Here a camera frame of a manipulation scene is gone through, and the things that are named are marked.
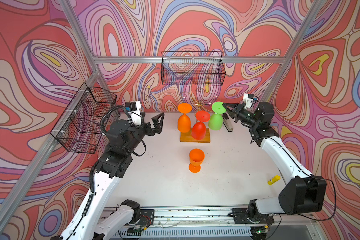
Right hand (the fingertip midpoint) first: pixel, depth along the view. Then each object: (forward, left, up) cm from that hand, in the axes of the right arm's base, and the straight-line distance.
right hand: (222, 107), depth 73 cm
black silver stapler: (+18, -14, -33) cm, 40 cm away
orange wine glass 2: (-14, +13, -24) cm, 31 cm away
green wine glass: (-2, +2, -8) cm, 8 cm away
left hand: (-10, +31, +7) cm, 34 cm away
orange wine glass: (+1, +19, -13) cm, 23 cm away
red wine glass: (-5, +12, -11) cm, 17 cm away
